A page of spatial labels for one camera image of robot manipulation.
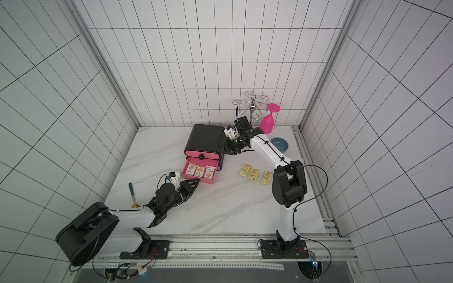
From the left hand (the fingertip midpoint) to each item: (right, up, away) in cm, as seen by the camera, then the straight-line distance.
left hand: (198, 183), depth 86 cm
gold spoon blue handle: (-32, -11, 0) cm, 33 cm away
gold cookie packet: (+36, +1, +8) cm, 37 cm away
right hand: (+7, +16, 0) cm, 17 cm away
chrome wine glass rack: (+28, +41, +7) cm, 50 cm away
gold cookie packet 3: (+24, +5, +12) cm, 27 cm away
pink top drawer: (0, +14, +2) cm, 14 cm away
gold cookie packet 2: (+29, +2, +9) cm, 31 cm away
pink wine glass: (+37, +31, +12) cm, 50 cm away
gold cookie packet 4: (-5, +7, +4) cm, 9 cm away
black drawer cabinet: (+3, +22, +7) cm, 24 cm away
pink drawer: (0, +6, +4) cm, 7 cm away
